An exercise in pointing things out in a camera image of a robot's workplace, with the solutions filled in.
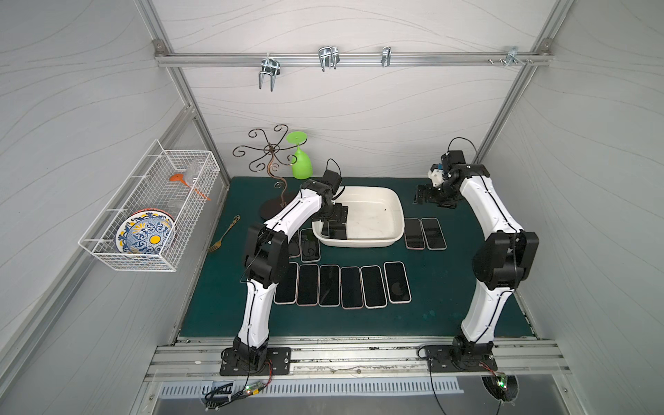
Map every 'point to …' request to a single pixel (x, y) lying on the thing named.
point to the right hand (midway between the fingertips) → (429, 199)
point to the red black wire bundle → (252, 388)
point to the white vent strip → (307, 386)
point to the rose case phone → (308, 285)
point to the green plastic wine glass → (302, 163)
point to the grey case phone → (433, 235)
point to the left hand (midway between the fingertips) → (335, 218)
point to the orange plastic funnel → (179, 177)
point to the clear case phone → (335, 231)
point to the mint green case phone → (329, 285)
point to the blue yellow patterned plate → (144, 232)
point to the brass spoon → (217, 245)
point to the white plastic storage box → (375, 218)
